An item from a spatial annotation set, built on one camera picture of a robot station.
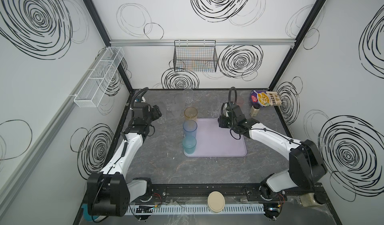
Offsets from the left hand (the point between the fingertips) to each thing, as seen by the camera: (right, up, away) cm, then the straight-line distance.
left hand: (154, 108), depth 84 cm
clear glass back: (+18, +10, +28) cm, 35 cm away
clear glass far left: (+1, -9, +16) cm, 19 cm away
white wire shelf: (-29, +6, -13) cm, 32 cm away
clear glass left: (+4, +3, +25) cm, 26 cm away
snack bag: (+77, +6, +28) cm, 82 cm away
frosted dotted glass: (+11, +4, +23) cm, 26 cm away
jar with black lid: (+75, -39, -20) cm, 87 cm away
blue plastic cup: (+20, -12, +3) cm, 24 cm away
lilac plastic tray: (+34, -22, +12) cm, 42 cm away
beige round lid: (+33, -41, -18) cm, 55 cm away
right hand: (+38, -7, +4) cm, 39 cm away
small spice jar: (+63, -2, +15) cm, 65 cm away
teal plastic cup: (+20, -22, +5) cm, 30 cm away
